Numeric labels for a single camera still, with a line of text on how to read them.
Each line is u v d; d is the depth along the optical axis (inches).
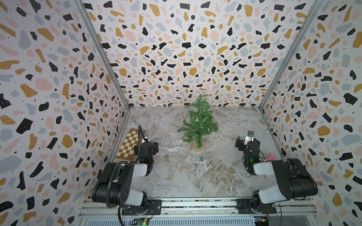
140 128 29.4
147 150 27.7
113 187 17.0
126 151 36.3
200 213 28.8
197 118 27.6
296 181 17.7
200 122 27.7
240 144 33.7
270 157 35.9
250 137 30.8
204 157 36.7
